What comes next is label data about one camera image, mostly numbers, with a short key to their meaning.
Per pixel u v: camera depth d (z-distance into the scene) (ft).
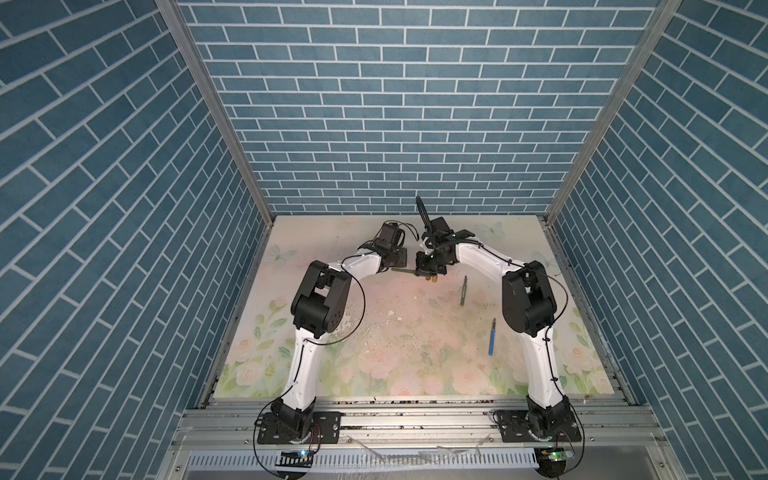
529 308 1.90
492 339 2.92
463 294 3.25
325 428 2.42
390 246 2.72
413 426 2.48
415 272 3.02
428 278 3.34
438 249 2.53
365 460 2.31
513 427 2.42
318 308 1.91
